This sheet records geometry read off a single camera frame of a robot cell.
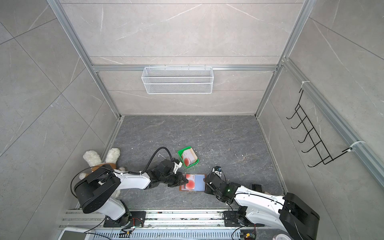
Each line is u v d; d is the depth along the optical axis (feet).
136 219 2.39
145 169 3.11
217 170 2.55
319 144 2.09
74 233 2.17
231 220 2.49
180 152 3.12
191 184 2.75
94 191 1.46
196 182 2.78
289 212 1.37
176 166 2.68
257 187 2.71
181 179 2.53
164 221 2.40
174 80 3.30
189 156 2.97
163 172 2.31
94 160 2.75
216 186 2.09
